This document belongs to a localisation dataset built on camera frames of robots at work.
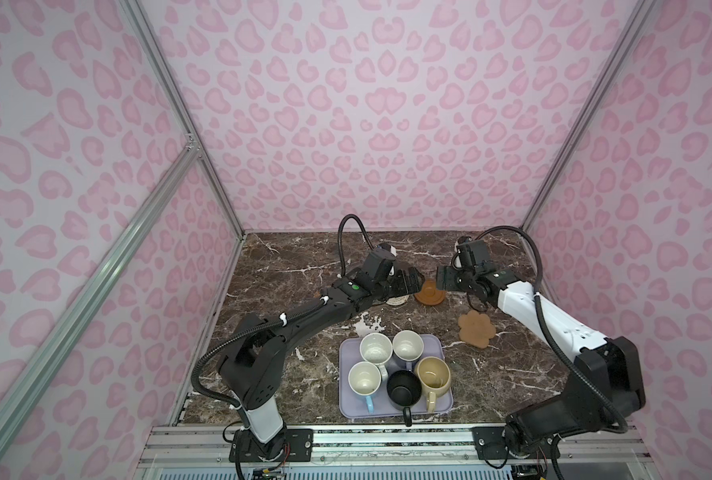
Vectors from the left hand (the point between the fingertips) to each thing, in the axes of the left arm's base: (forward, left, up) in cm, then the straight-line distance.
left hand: (418, 277), depth 82 cm
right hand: (+4, -11, -4) cm, 12 cm away
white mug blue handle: (-21, +15, -18) cm, 31 cm away
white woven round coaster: (+5, +4, -20) cm, 20 cm away
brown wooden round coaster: (+6, -7, -19) cm, 21 cm away
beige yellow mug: (-21, -5, -18) cm, 28 cm away
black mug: (-24, +5, -18) cm, 30 cm away
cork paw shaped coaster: (-6, -19, -20) cm, 29 cm away
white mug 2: (-12, +2, -17) cm, 21 cm away
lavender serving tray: (-28, +18, -17) cm, 37 cm away
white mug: (-12, +12, -18) cm, 25 cm away
